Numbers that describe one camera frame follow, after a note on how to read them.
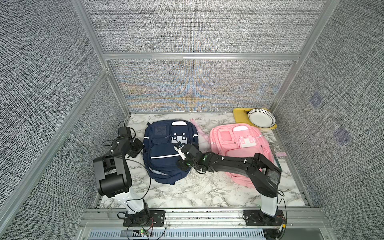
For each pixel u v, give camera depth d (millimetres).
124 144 637
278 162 924
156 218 735
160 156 902
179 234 701
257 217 732
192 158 665
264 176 495
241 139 970
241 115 1178
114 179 475
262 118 1156
